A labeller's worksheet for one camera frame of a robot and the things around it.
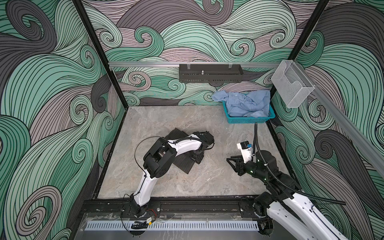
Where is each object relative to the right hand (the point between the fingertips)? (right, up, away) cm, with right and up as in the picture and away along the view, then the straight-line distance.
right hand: (229, 159), depth 73 cm
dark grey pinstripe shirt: (-23, -6, +15) cm, 28 cm away
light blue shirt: (+30, +31, +41) cm, 59 cm away
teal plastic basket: (+13, +20, +31) cm, 39 cm away
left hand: (-19, -4, +20) cm, 28 cm away
